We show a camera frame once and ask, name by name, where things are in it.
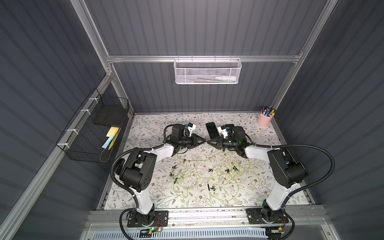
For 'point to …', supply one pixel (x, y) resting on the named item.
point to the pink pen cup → (265, 118)
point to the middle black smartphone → (212, 130)
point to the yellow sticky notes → (112, 131)
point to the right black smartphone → (231, 126)
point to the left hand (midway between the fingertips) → (208, 142)
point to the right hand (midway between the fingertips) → (210, 142)
